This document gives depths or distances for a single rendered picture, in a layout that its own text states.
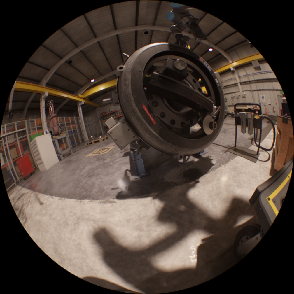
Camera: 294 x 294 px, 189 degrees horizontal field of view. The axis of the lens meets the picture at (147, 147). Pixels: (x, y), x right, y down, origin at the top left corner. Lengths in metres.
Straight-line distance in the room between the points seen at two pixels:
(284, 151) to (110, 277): 1.28
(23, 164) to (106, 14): 9.04
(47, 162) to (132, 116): 3.56
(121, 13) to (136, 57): 8.06
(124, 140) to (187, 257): 0.59
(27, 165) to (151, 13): 11.03
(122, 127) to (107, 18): 8.27
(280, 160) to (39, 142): 4.70
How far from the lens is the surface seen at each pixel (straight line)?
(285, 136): 1.01
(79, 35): 8.75
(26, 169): 5.08
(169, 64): 0.42
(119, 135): 0.39
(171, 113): 0.55
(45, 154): 3.74
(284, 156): 1.05
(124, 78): 0.42
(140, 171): 0.82
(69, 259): 0.72
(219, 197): 0.63
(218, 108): 0.65
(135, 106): 0.37
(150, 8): 8.78
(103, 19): 8.39
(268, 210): 0.25
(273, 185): 0.31
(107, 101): 0.52
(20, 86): 8.49
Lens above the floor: 0.47
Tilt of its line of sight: 17 degrees down
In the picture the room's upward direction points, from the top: 13 degrees counter-clockwise
